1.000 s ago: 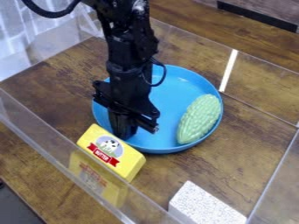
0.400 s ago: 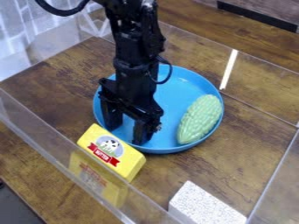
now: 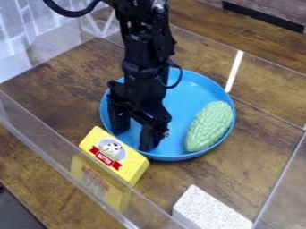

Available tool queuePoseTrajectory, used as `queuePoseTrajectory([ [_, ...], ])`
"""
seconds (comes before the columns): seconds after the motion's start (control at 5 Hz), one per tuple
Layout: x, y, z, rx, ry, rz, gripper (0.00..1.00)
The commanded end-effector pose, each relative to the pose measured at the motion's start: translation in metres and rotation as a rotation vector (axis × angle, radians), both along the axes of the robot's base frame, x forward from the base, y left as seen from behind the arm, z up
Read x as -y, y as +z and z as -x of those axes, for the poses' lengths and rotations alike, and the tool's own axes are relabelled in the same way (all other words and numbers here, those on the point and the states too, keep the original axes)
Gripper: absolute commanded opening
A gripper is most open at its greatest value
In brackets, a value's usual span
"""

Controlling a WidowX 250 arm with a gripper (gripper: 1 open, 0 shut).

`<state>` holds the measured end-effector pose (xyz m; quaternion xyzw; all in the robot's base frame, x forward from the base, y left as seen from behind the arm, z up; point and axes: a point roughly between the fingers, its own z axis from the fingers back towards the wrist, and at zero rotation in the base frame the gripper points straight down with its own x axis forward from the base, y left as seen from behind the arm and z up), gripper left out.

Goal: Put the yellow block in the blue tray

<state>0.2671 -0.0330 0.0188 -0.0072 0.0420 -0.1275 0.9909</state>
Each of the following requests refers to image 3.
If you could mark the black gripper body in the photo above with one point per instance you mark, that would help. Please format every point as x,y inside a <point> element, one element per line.
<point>142,90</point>

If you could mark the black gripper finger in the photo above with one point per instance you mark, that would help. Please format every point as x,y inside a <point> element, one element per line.
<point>120,117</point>
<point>154,131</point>

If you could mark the yellow butter block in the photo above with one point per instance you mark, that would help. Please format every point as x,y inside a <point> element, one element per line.
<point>116,155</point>

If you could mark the blue round tray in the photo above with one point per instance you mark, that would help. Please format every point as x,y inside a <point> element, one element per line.
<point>185,100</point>

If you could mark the green bitter melon toy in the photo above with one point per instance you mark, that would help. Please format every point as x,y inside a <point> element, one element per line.
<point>209,126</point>

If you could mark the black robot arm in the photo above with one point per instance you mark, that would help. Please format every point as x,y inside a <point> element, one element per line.
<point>146,34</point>

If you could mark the white speckled foam block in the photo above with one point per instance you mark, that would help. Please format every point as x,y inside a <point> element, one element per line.
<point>200,211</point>

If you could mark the dark baseboard strip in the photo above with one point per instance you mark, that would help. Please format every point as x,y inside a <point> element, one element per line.
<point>289,25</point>

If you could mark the clear acrylic enclosure wall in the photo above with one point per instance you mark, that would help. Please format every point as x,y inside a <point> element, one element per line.
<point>255,172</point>

